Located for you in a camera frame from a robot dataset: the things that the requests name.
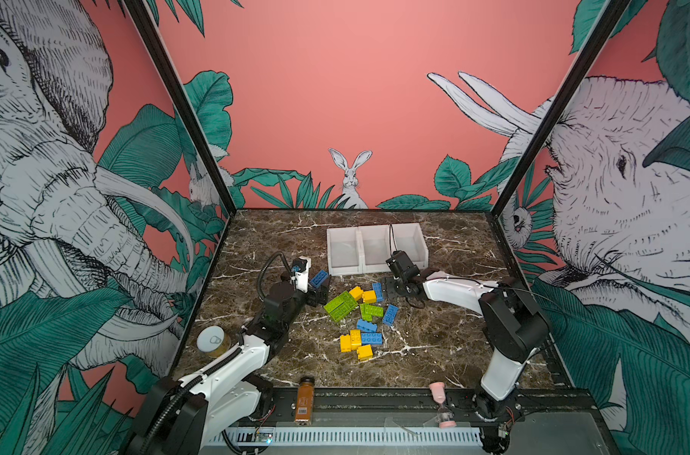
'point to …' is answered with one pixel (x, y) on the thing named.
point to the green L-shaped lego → (370, 311)
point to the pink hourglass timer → (444, 417)
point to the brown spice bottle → (304, 400)
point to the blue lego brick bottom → (372, 337)
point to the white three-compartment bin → (364, 249)
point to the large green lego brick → (341, 305)
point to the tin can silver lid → (213, 341)
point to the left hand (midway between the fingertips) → (317, 268)
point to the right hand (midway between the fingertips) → (389, 283)
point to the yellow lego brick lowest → (365, 353)
